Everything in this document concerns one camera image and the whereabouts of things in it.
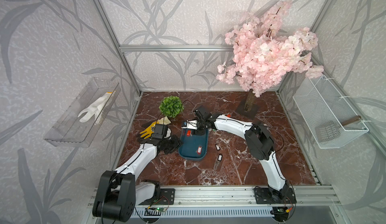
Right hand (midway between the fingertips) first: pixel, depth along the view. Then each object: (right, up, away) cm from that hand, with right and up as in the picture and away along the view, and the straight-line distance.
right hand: (192, 125), depth 95 cm
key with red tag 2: (+26, +6, +11) cm, 28 cm away
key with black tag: (+17, -18, -8) cm, 26 cm away
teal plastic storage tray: (+2, -13, -4) cm, 14 cm away
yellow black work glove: (-20, +2, +6) cm, 21 cm away
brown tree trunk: (+38, +16, +4) cm, 41 cm away
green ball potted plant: (-13, +12, -1) cm, 18 cm away
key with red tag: (+5, -13, -6) cm, 15 cm away
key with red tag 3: (-2, -6, +4) cm, 7 cm away
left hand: (-5, -9, -9) cm, 14 cm away
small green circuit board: (-14, -36, -24) cm, 46 cm away
